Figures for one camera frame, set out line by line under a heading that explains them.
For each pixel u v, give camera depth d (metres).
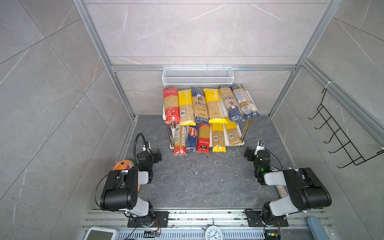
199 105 0.73
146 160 0.71
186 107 0.73
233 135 0.95
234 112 0.70
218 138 0.95
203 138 0.95
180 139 0.93
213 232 0.67
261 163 0.71
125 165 0.83
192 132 0.95
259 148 0.81
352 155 0.61
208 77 0.97
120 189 0.45
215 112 0.71
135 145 0.69
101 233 0.67
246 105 0.73
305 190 0.43
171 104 0.74
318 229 0.70
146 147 0.80
